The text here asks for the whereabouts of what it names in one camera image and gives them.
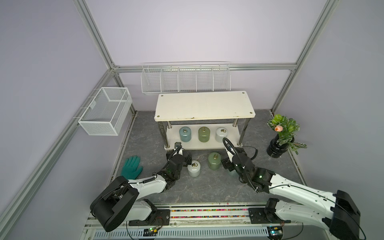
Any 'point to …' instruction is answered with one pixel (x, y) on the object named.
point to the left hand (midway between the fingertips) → (182, 151)
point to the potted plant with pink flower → (286, 127)
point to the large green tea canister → (214, 161)
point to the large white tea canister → (194, 169)
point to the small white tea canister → (221, 132)
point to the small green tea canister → (204, 133)
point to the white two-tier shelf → (203, 120)
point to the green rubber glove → (130, 169)
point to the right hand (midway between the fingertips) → (229, 151)
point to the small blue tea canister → (185, 134)
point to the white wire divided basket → (185, 77)
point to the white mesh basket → (106, 114)
